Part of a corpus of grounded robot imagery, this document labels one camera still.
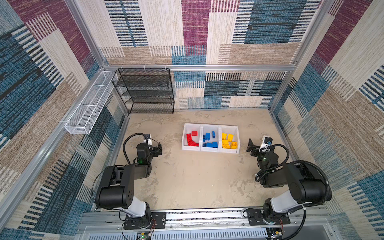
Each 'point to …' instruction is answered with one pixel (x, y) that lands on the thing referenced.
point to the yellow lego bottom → (234, 145)
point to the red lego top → (194, 133)
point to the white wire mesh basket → (83, 118)
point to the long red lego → (190, 141)
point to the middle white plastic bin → (214, 130)
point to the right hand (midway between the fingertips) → (257, 141)
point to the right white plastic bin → (232, 129)
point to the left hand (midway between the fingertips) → (151, 141)
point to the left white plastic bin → (187, 128)
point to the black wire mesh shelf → (145, 90)
